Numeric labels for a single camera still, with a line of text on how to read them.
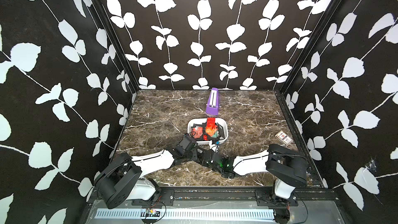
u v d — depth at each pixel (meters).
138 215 0.70
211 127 0.93
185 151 0.67
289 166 0.46
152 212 0.71
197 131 0.93
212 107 1.04
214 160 0.64
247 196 0.76
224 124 0.95
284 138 0.93
